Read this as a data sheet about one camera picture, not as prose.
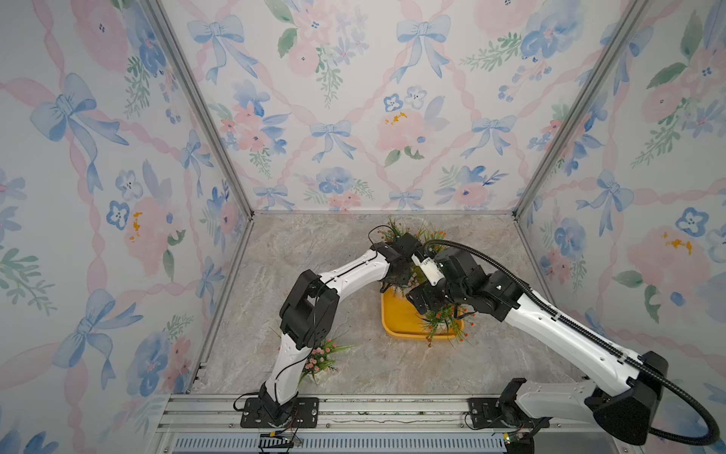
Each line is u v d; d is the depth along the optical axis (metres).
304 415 0.74
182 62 0.77
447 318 0.81
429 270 0.65
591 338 0.43
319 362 0.69
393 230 0.93
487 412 0.73
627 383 0.39
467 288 0.54
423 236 0.95
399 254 0.67
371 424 0.73
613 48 0.75
